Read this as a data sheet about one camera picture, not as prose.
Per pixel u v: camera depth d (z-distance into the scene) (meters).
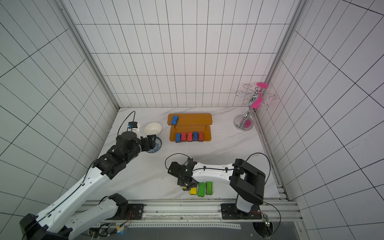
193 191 0.78
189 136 0.98
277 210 0.67
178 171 0.64
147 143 0.65
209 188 0.79
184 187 0.77
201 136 1.00
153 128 1.03
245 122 1.10
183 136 0.98
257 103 0.90
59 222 0.39
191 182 0.58
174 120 0.92
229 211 0.72
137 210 0.73
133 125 0.63
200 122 0.92
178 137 0.98
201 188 0.78
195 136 1.00
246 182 0.43
